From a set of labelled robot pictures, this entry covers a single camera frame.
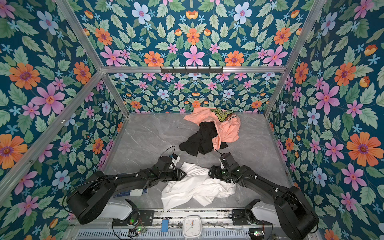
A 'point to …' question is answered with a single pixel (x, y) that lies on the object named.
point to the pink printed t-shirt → (227, 124)
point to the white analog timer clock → (192, 227)
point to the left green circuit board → (136, 232)
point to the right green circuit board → (256, 233)
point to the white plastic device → (136, 192)
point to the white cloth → (196, 184)
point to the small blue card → (165, 225)
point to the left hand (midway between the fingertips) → (186, 172)
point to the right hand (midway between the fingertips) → (212, 174)
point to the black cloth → (201, 141)
